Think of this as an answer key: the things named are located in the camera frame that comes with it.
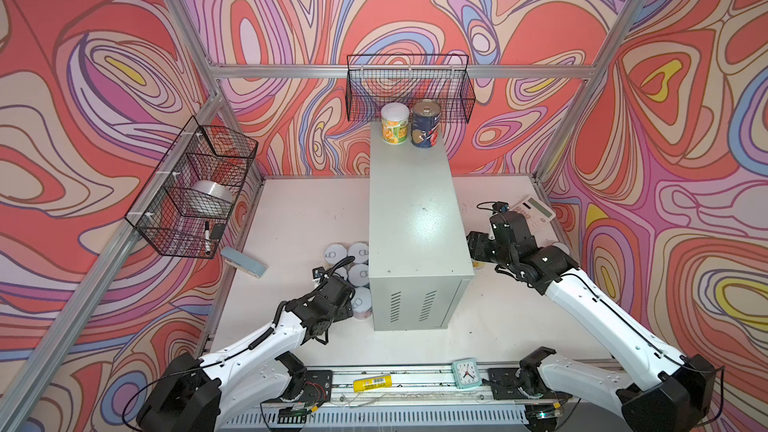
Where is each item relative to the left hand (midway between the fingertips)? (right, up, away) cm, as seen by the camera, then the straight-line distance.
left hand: (341, 304), depth 86 cm
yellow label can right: (+31, +17, -29) cm, 46 cm away
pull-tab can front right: (+6, +2, -4) cm, 8 cm away
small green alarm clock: (+33, -13, -12) cm, 38 cm away
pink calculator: (+66, +26, +19) cm, 74 cm away
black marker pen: (-31, +21, -14) cm, 40 cm away
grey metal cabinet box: (+20, +18, -27) cm, 38 cm away
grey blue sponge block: (-32, +11, +5) cm, 34 cm away
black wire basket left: (-36, +29, -14) cm, 48 cm away
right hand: (+38, +17, -7) cm, 42 cm away
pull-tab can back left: (-3, +14, +5) cm, 15 cm away
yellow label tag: (+10, -15, -14) cm, 22 cm away
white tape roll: (-31, +32, -13) cm, 46 cm away
